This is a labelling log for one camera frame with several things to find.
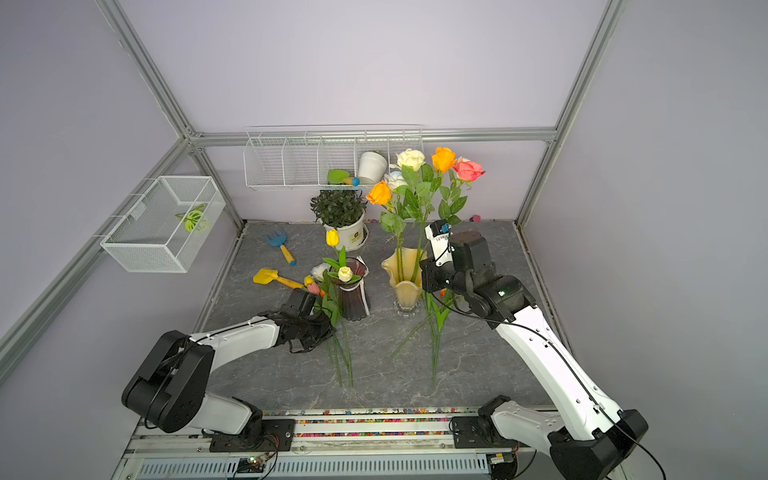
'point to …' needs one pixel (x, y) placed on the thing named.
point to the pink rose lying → (438, 310)
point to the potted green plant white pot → (342, 210)
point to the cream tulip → (345, 274)
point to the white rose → (395, 223)
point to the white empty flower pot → (372, 166)
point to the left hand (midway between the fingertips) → (337, 331)
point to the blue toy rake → (279, 241)
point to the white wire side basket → (164, 229)
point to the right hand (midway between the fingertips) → (421, 261)
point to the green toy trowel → (339, 177)
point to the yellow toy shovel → (265, 276)
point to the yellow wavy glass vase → (403, 267)
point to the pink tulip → (314, 288)
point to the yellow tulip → (333, 239)
